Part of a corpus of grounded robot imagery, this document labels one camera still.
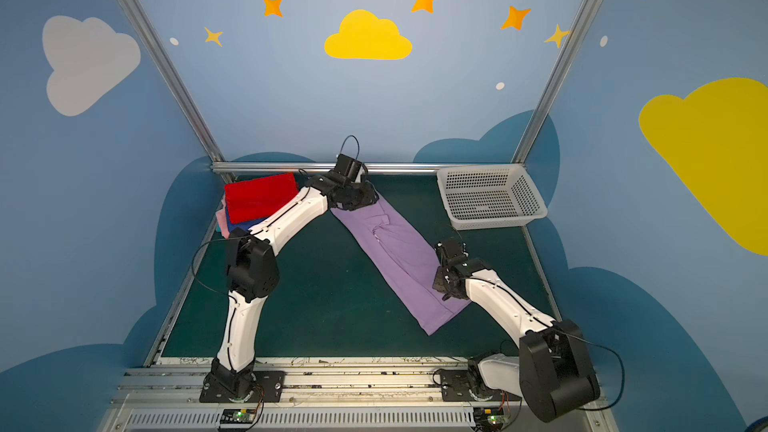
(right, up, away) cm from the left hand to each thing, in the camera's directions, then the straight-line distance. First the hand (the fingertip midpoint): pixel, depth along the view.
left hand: (376, 195), depth 94 cm
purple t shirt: (+11, -23, +5) cm, 25 cm away
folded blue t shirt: (-45, -10, +7) cm, 46 cm away
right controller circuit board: (+28, -55, -22) cm, 66 cm away
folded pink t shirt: (-55, -7, +10) cm, 56 cm away
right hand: (+22, -26, -6) cm, 35 cm away
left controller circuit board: (-33, -54, -23) cm, 67 cm away
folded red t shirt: (-44, -1, +13) cm, 46 cm away
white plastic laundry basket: (+38, 0, +14) cm, 40 cm away
